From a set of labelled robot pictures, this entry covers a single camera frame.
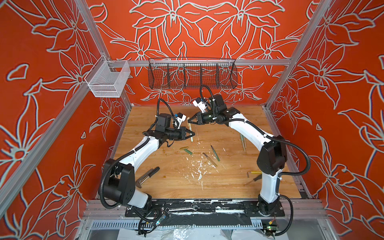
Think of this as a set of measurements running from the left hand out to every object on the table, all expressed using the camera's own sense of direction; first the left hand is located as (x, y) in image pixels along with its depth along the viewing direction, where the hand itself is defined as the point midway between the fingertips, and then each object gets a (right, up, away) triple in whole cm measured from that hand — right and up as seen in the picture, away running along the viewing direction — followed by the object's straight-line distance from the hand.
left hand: (192, 132), depth 79 cm
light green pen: (-1, +2, 0) cm, 3 cm away
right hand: (-3, +5, -1) cm, 6 cm away
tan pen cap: (-5, -12, +16) cm, 20 cm away
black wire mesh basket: (-2, +39, +21) cm, 44 cm away
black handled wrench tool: (-25, -25, +4) cm, 36 cm away
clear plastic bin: (-55, +33, +15) cm, 66 cm away
